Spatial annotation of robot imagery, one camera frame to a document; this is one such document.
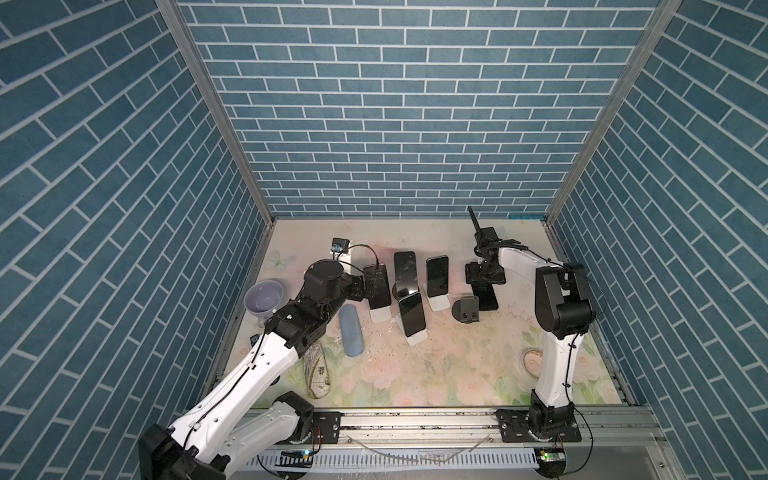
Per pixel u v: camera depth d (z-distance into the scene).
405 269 0.94
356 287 0.65
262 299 0.90
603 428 0.76
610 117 0.89
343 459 0.71
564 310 0.55
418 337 0.88
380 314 0.93
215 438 0.40
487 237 0.85
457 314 0.92
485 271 0.87
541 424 0.66
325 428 0.75
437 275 0.89
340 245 0.62
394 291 0.99
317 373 0.79
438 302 0.96
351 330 0.88
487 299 0.96
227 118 0.91
